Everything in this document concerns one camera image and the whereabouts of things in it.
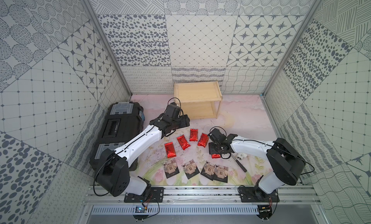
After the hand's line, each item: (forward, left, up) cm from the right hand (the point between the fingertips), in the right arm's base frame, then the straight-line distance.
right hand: (215, 150), depth 89 cm
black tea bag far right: (-13, -2, -1) cm, 13 cm away
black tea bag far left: (-11, +27, +1) cm, 29 cm away
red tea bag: (-1, +28, +2) cm, 28 cm away
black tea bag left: (-11, +15, 0) cm, 19 cm away
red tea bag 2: (+4, +20, +3) cm, 21 cm away
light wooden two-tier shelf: (+25, +11, +21) cm, 34 cm away
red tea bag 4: (+6, +7, +2) cm, 10 cm away
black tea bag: (-12, +5, 0) cm, 13 cm away
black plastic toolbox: (+10, +55, +17) cm, 59 cm away
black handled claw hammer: (-8, -14, -1) cm, 16 cm away
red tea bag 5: (-4, 0, +1) cm, 4 cm away
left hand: (+12, +19, +19) cm, 29 cm away
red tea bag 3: (+10, +14, +2) cm, 17 cm away
